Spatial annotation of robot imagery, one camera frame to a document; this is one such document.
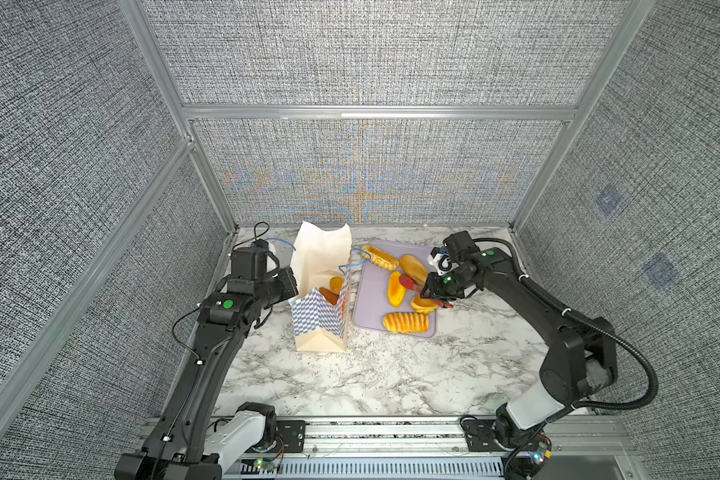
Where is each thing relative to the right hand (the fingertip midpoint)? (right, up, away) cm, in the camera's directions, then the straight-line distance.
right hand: (426, 293), depth 85 cm
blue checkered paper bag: (-31, +11, +6) cm, 33 cm away
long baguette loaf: (0, +6, +18) cm, 19 cm away
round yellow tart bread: (0, -5, +5) cm, 7 cm away
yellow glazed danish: (-12, +10, +19) cm, 24 cm away
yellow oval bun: (-7, -1, +9) cm, 12 cm away
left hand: (-35, +5, -11) cm, 37 cm away
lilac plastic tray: (-14, -4, +14) cm, 21 cm away
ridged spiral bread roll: (-5, -9, +3) cm, 11 cm away
